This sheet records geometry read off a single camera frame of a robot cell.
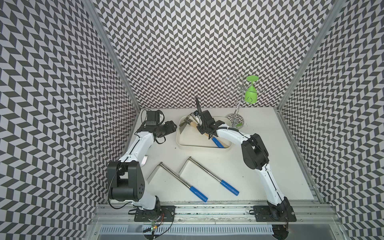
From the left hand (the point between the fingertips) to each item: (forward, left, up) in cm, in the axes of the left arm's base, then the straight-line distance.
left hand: (172, 128), depth 89 cm
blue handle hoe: (-1, -25, -11) cm, 27 cm away
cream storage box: (+4, -10, -17) cm, 20 cm away
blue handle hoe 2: (-28, -29, -14) cm, 43 cm away
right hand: (+10, -18, -9) cm, 22 cm away
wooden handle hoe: (+9, -5, -8) cm, 13 cm away
